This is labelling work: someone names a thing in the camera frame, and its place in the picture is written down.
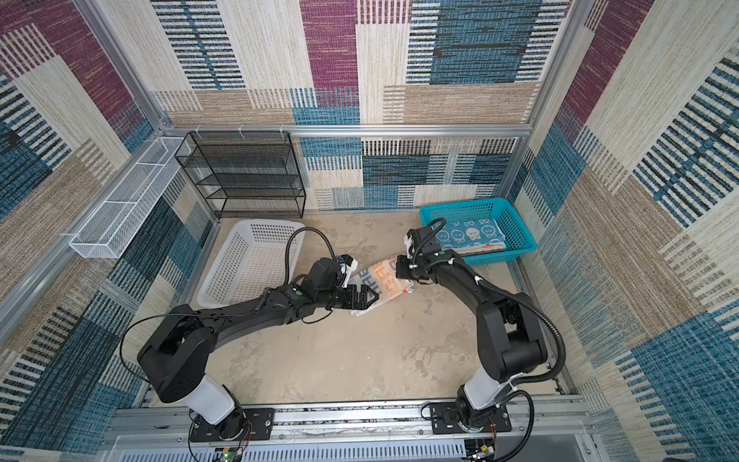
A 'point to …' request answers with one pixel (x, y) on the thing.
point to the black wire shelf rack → (245, 174)
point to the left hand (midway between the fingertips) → (369, 292)
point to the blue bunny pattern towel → (471, 236)
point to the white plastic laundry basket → (248, 258)
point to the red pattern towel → (383, 280)
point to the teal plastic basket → (519, 238)
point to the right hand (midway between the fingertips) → (399, 271)
